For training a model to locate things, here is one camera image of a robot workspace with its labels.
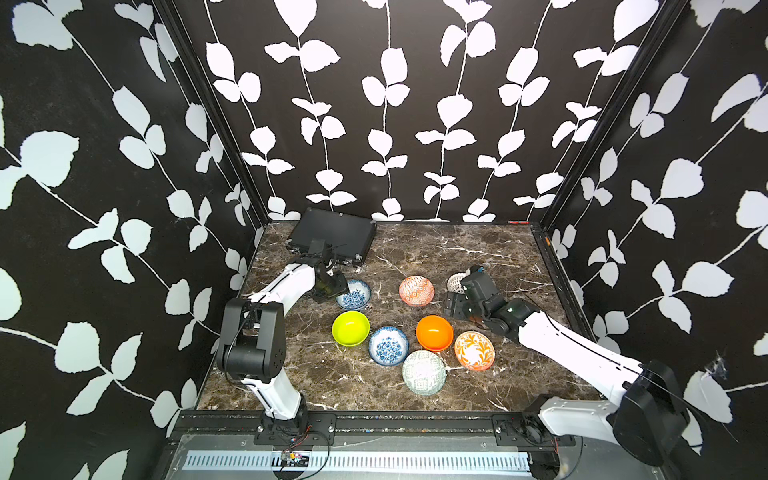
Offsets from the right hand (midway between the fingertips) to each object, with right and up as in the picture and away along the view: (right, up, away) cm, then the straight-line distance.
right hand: (451, 298), depth 84 cm
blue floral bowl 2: (-18, -15, +4) cm, 24 cm away
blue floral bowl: (-29, -2, +14) cm, 32 cm away
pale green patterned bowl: (-8, -21, -1) cm, 22 cm away
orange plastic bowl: (-4, -11, +4) cm, 13 cm away
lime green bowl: (-30, -10, +5) cm, 32 cm away
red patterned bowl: (-9, 0, +15) cm, 17 cm away
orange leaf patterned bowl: (+7, -16, +2) cm, 17 cm away
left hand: (-33, +2, +9) cm, 34 cm away
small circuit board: (-41, -36, -14) cm, 57 cm away
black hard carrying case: (-34, +19, +28) cm, 48 cm away
